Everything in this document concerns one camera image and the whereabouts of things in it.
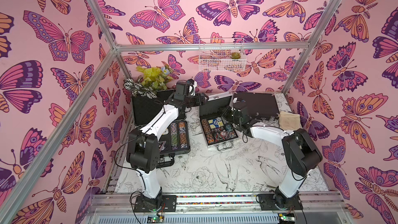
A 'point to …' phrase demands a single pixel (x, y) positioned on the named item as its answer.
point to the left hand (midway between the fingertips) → (206, 97)
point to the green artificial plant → (158, 76)
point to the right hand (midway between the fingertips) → (220, 107)
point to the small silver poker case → (218, 131)
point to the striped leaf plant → (137, 88)
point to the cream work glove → (289, 121)
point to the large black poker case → (174, 137)
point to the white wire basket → (214, 55)
